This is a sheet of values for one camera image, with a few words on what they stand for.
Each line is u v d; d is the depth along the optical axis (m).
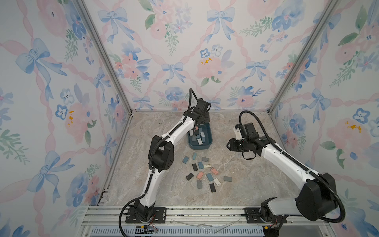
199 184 0.84
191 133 1.06
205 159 0.93
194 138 1.03
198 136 1.04
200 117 0.71
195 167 0.90
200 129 1.07
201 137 1.03
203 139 1.03
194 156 0.95
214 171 0.88
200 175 0.88
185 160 0.93
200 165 0.91
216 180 0.86
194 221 0.73
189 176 0.86
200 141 1.01
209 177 0.88
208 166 0.90
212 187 0.83
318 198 0.41
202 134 1.03
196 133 1.06
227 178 0.87
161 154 0.57
